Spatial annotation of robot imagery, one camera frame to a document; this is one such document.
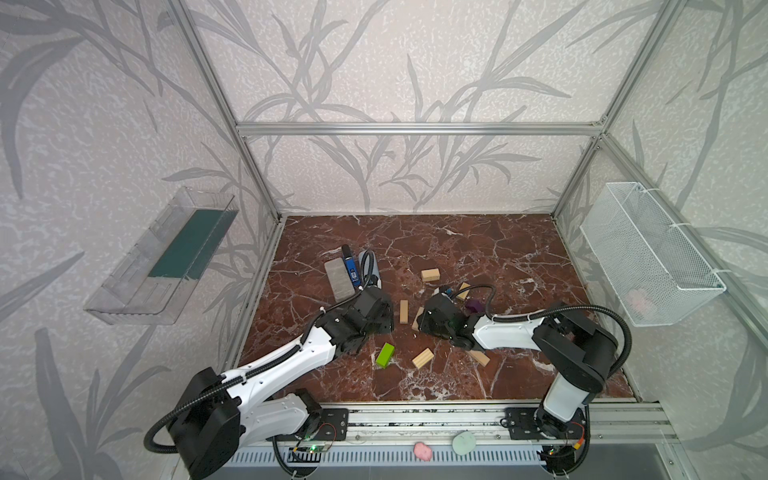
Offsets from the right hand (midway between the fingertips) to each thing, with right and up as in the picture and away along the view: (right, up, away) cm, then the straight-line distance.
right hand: (416, 311), depth 92 cm
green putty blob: (+10, -26, -22) cm, 36 cm away
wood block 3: (+16, +4, +4) cm, 17 cm away
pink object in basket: (+55, +7, -19) cm, 58 cm away
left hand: (-7, +4, -9) cm, 13 cm away
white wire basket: (+50, +15, -29) cm, 59 cm away
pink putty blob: (0, -27, -24) cm, 36 cm away
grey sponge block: (-25, +9, +6) cm, 28 cm away
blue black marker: (-22, +14, +9) cm, 28 cm away
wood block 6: (+18, -11, -8) cm, 23 cm away
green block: (-9, -10, -8) cm, 16 cm away
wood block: (-4, 0, +2) cm, 4 cm away
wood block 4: (-1, -3, -5) cm, 5 cm away
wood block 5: (+2, -12, -8) cm, 14 cm away
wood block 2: (+5, +10, +9) cm, 15 cm away
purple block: (+19, +2, +1) cm, 19 cm away
